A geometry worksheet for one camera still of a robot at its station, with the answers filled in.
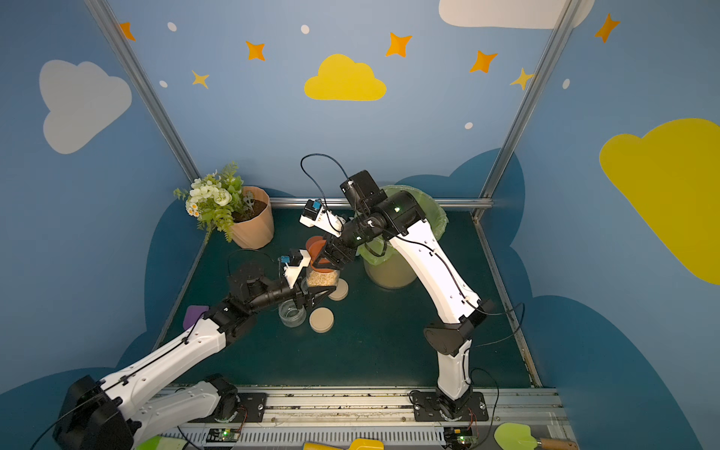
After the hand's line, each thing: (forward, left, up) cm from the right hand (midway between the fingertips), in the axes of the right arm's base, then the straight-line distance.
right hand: (329, 246), depth 67 cm
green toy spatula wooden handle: (-32, -49, -34) cm, 68 cm away
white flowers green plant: (+19, +39, -5) cm, 43 cm away
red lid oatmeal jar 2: (0, +3, +1) cm, 3 cm away
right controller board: (-33, -35, -35) cm, 60 cm away
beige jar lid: (-5, +5, -33) cm, 34 cm away
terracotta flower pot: (+23, +32, -16) cm, 42 cm away
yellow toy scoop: (-37, -8, -34) cm, 51 cm away
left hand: (-3, 0, -7) cm, 8 cm away
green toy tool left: (-40, +38, -29) cm, 62 cm away
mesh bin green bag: (+5, -14, -14) cm, 20 cm away
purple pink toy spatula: (-6, +48, -33) cm, 58 cm away
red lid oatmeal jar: (-5, 0, -7) cm, 8 cm away
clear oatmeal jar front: (-3, +16, -34) cm, 38 cm away
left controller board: (-37, +26, -34) cm, 56 cm away
